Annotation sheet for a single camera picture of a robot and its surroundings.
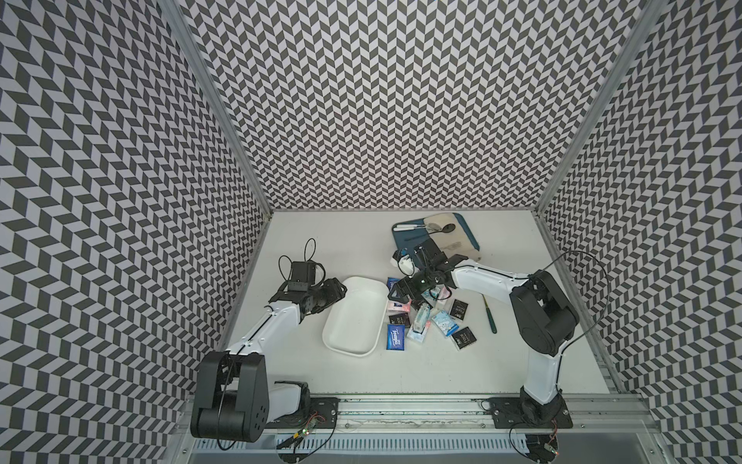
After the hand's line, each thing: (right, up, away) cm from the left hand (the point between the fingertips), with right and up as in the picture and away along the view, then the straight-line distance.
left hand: (340, 293), depth 88 cm
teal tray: (+23, +18, +20) cm, 35 cm away
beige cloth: (+41, +15, +20) cm, 48 cm away
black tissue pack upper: (+37, -5, +1) cm, 37 cm away
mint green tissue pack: (+25, -5, -6) cm, 26 cm away
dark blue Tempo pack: (+16, +3, +7) cm, 17 cm away
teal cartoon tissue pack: (+27, +1, -7) cm, 28 cm away
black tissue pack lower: (+37, -12, -4) cm, 39 cm away
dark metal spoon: (+38, +21, +20) cm, 47 cm away
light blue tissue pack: (+32, -8, -2) cm, 33 cm away
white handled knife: (+23, +21, +22) cm, 38 cm away
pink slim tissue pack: (+30, +2, -9) cm, 32 cm away
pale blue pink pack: (+23, -12, -4) cm, 26 cm away
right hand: (+18, 0, +2) cm, 19 cm away
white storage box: (+4, -9, -1) cm, 10 cm away
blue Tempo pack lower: (+17, -12, -6) cm, 21 cm away
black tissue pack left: (+19, -7, 0) cm, 21 cm away
